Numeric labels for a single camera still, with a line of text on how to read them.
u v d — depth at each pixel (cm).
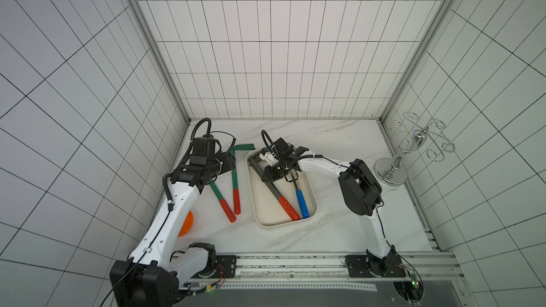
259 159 88
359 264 72
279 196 85
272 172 82
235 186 92
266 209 86
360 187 54
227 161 68
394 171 95
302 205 82
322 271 73
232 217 83
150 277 36
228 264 72
